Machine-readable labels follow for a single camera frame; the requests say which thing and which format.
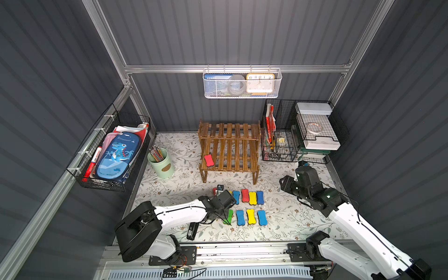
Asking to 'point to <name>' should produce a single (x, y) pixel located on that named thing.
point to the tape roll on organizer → (314, 128)
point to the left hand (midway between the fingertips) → (224, 212)
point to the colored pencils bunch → (156, 152)
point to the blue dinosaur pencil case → (119, 154)
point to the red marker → (89, 170)
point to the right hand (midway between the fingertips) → (286, 180)
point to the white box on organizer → (307, 112)
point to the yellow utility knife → (273, 144)
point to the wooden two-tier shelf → (229, 147)
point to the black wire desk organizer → (279, 119)
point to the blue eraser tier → (236, 196)
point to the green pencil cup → (164, 168)
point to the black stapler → (192, 230)
